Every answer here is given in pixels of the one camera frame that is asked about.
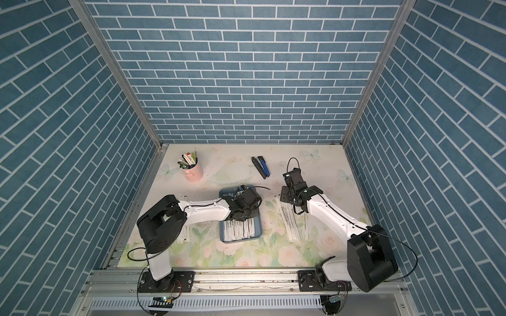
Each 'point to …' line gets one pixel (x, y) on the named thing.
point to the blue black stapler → (261, 165)
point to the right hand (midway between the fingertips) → (288, 194)
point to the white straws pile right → (288, 217)
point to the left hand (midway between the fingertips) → (259, 214)
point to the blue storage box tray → (250, 230)
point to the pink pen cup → (195, 174)
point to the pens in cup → (188, 160)
